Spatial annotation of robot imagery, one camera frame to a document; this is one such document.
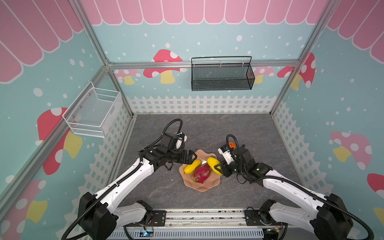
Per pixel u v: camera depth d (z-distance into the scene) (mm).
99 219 378
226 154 724
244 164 611
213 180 837
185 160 673
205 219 759
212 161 793
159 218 744
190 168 851
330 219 397
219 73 938
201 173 808
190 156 684
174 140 611
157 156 545
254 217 740
